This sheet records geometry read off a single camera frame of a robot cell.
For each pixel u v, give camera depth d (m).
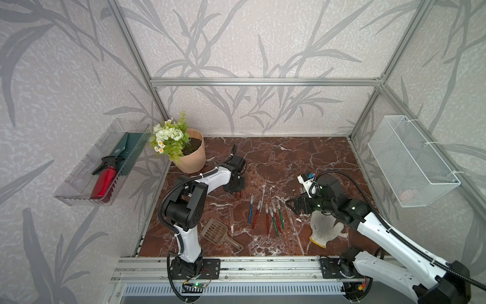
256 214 0.89
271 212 0.89
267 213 0.89
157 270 0.75
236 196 0.95
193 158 0.90
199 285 0.71
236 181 0.83
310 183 0.68
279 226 0.85
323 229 0.83
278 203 0.91
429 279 0.40
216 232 0.83
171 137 0.79
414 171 0.62
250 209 0.89
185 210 0.50
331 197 0.58
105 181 0.59
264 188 0.97
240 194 0.95
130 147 0.72
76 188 0.58
